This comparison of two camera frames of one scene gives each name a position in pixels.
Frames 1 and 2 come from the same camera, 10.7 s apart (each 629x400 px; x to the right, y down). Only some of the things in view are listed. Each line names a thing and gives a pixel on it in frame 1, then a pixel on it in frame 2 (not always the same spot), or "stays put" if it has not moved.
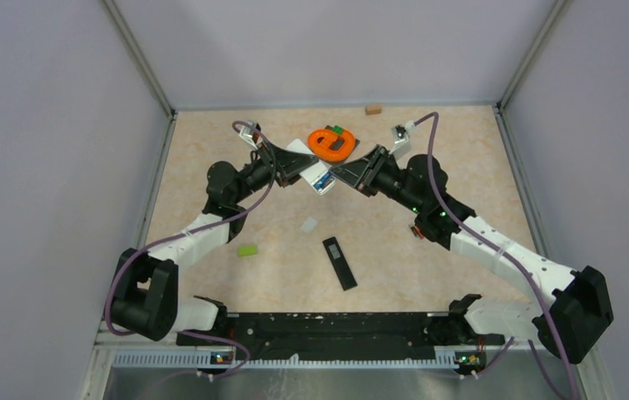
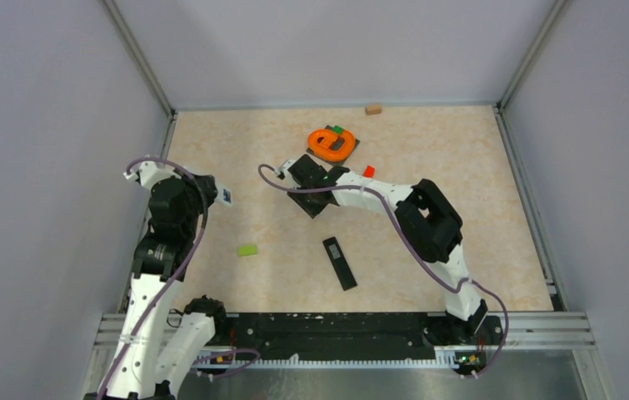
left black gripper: x=288 y=163 → x=205 y=186
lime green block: x=247 y=250 stays put
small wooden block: x=373 y=110 stays put
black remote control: x=339 y=263 stays put
